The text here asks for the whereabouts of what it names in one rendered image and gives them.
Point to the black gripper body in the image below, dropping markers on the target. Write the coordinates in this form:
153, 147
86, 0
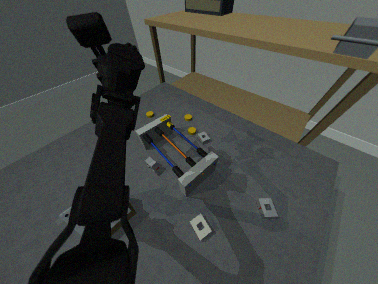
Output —
90, 30

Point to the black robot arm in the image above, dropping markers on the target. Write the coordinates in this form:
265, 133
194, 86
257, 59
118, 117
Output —
100, 259

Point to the yellow cylinder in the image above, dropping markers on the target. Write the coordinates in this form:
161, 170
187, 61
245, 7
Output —
149, 114
191, 130
188, 117

